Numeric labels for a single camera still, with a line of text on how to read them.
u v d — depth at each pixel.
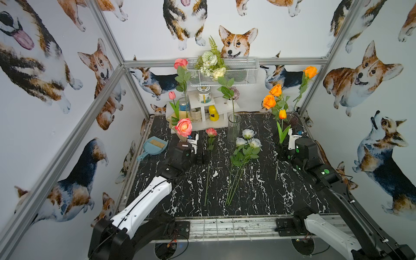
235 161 0.97
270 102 0.78
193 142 0.70
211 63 0.78
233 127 0.99
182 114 0.94
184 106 0.96
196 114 1.13
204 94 0.92
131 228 0.41
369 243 0.40
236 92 0.99
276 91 0.84
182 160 0.59
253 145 0.98
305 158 0.54
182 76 0.84
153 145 1.04
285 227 0.74
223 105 1.06
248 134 1.04
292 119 0.93
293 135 0.65
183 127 0.68
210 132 1.06
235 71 0.93
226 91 0.86
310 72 0.84
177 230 0.73
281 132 0.75
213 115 1.12
